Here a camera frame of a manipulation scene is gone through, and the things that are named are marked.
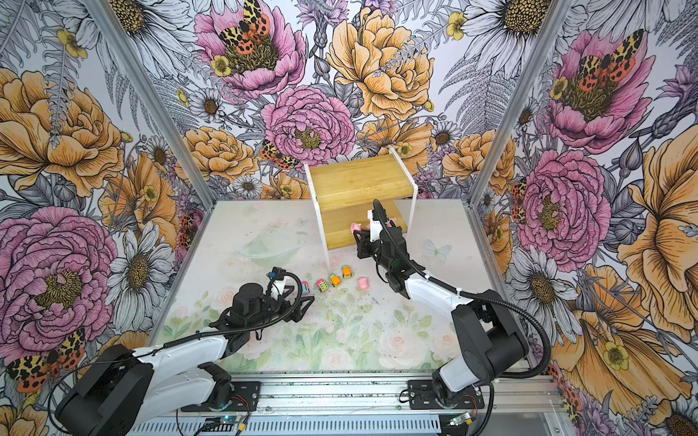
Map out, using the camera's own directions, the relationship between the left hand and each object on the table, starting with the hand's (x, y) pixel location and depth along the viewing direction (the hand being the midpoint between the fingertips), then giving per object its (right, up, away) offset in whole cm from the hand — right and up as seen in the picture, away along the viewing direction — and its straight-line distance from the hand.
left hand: (302, 299), depth 86 cm
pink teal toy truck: (0, +2, +6) cm, 6 cm away
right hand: (+17, +19, 0) cm, 25 cm away
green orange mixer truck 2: (+13, +7, +11) cm, 18 cm away
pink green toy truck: (+5, +3, +8) cm, 10 cm away
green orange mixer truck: (+9, +4, +8) cm, 13 cm away
